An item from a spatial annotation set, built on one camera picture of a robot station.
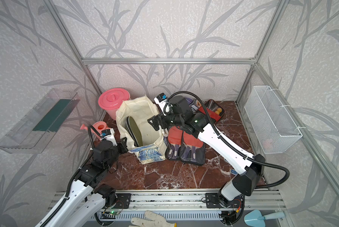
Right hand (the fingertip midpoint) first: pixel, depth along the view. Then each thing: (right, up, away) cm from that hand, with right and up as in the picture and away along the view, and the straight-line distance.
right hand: (155, 115), depth 68 cm
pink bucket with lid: (-36, +10, +28) cm, 47 cm away
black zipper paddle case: (+20, -22, +20) cm, 36 cm away
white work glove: (-2, -51, 0) cm, 51 cm away
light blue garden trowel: (+48, -51, 0) cm, 70 cm away
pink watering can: (-41, -7, +23) cm, 48 cm away
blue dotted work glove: (+45, -34, +16) cm, 59 cm away
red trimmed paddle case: (+38, +4, +41) cm, 56 cm away
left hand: (-16, -13, +8) cm, 22 cm away
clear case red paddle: (+8, -18, +24) cm, 31 cm away
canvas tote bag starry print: (-12, +4, +23) cm, 26 cm away
